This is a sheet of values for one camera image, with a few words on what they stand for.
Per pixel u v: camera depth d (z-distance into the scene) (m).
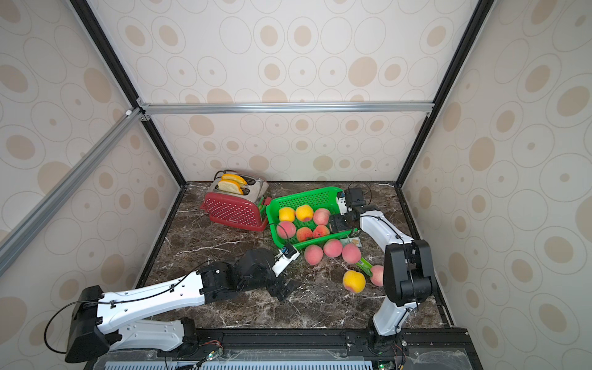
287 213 1.00
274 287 0.62
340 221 0.83
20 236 0.52
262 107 1.19
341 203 0.85
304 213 1.00
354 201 0.73
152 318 0.46
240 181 0.94
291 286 0.62
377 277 0.83
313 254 0.87
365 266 0.90
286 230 0.94
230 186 0.92
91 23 0.70
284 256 0.60
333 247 0.90
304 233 0.95
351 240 0.97
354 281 0.82
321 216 0.98
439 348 0.74
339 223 0.83
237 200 0.90
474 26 0.70
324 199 1.10
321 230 0.94
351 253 0.87
